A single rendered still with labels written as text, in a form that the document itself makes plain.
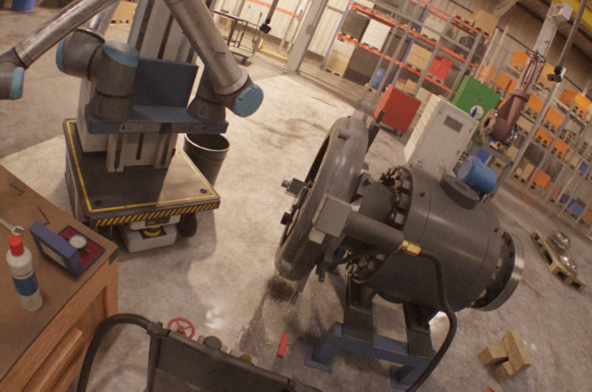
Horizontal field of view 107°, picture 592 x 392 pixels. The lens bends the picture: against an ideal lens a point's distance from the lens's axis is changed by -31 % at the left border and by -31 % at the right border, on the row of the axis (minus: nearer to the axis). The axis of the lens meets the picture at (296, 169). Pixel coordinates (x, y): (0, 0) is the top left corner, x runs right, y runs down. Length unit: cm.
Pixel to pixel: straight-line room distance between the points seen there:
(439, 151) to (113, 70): 467
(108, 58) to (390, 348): 161
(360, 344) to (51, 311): 114
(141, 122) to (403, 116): 585
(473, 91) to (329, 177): 758
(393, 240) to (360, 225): 12
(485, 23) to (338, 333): 1272
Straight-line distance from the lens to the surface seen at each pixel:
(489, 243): 144
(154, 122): 134
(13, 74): 98
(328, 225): 94
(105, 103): 125
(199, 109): 144
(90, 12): 109
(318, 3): 868
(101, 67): 123
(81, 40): 130
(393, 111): 660
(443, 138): 511
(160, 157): 170
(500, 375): 235
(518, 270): 167
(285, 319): 162
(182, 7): 103
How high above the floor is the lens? 123
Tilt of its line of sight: 24 degrees down
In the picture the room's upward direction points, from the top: 24 degrees clockwise
